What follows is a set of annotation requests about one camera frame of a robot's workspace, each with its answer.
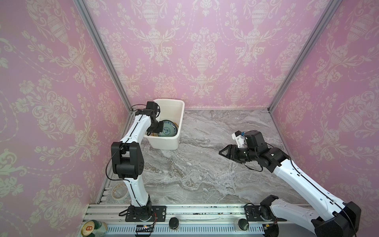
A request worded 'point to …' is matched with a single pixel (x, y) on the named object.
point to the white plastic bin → (170, 114)
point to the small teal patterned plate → (170, 129)
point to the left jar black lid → (173, 223)
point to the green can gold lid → (94, 228)
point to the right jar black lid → (244, 224)
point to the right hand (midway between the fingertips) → (223, 154)
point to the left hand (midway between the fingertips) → (158, 130)
